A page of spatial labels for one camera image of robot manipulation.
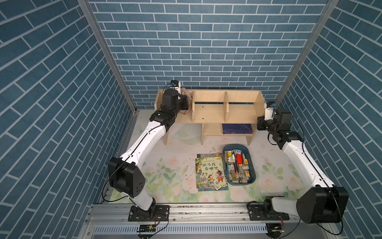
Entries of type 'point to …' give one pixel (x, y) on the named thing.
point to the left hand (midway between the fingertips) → (189, 96)
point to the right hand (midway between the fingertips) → (261, 117)
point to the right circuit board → (274, 230)
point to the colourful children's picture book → (210, 173)
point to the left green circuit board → (147, 228)
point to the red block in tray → (239, 159)
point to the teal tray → (238, 167)
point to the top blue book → (237, 129)
